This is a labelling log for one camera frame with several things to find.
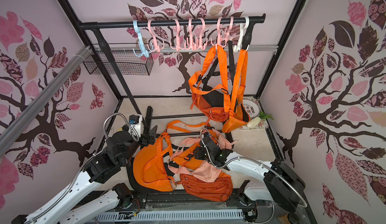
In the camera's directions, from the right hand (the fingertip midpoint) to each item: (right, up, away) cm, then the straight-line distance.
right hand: (195, 150), depth 84 cm
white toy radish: (+40, +15, +15) cm, 45 cm away
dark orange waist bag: (+12, -16, -12) cm, 23 cm away
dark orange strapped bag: (+11, +27, +5) cm, 30 cm away
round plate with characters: (+44, +25, +29) cm, 58 cm away
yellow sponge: (-52, +10, +16) cm, 56 cm away
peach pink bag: (+5, -10, -5) cm, 12 cm away
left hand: (-23, +15, -16) cm, 31 cm away
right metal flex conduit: (+18, +6, -31) cm, 37 cm away
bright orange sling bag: (+27, +22, +5) cm, 35 cm away
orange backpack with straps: (-25, -7, -3) cm, 26 cm away
